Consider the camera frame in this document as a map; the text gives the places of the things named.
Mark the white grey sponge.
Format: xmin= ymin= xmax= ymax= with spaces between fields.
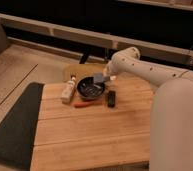
xmin=93 ymin=73 xmax=110 ymax=83

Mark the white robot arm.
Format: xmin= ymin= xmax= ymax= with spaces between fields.
xmin=104 ymin=47 xmax=193 ymax=171

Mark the dark ceramic bowl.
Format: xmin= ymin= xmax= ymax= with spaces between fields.
xmin=77 ymin=77 xmax=105 ymax=100

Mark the white round lid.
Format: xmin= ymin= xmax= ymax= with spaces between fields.
xmin=110 ymin=76 xmax=116 ymax=81

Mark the black remote control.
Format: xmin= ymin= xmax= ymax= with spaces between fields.
xmin=107 ymin=91 xmax=116 ymax=108

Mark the white bottle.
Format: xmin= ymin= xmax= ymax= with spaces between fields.
xmin=61 ymin=75 xmax=76 ymax=103

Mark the orange marker pen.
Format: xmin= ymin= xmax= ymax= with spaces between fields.
xmin=73 ymin=102 xmax=93 ymax=108

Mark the wooden folding table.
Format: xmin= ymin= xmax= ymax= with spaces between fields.
xmin=30 ymin=77 xmax=153 ymax=171

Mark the dark green floor mat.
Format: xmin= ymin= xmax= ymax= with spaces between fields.
xmin=0 ymin=82 xmax=44 ymax=171

